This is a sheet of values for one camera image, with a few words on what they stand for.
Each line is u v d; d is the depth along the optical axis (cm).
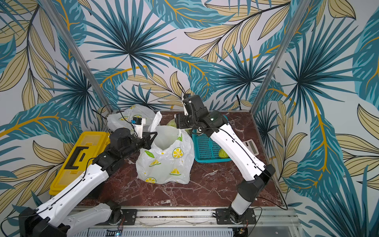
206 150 98
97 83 103
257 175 41
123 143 54
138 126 63
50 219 38
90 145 80
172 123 96
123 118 109
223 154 90
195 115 50
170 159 75
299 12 70
